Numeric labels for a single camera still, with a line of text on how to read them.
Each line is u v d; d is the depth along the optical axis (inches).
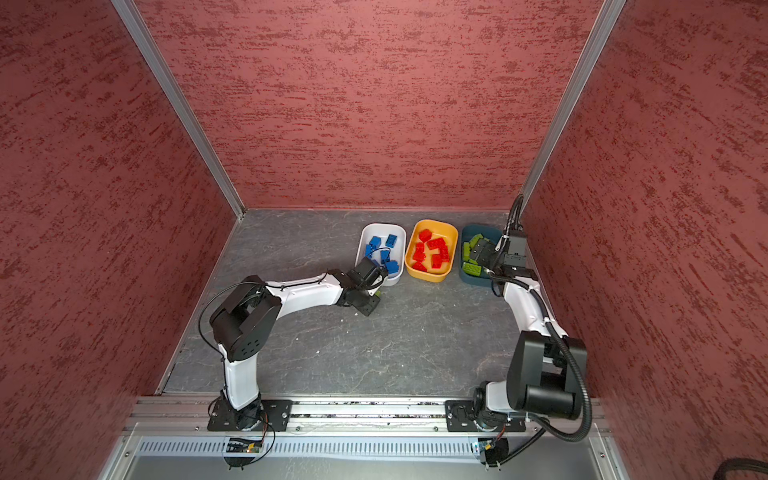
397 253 41.7
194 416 29.9
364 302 33.4
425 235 43.3
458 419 29.0
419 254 41.9
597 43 29.9
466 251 41.1
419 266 40.3
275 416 29.2
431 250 42.8
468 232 43.4
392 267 39.7
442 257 41.0
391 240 43.1
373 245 42.0
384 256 40.8
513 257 26.3
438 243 43.3
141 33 29.1
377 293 33.8
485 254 31.8
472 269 40.0
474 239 42.9
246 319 20.0
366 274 29.8
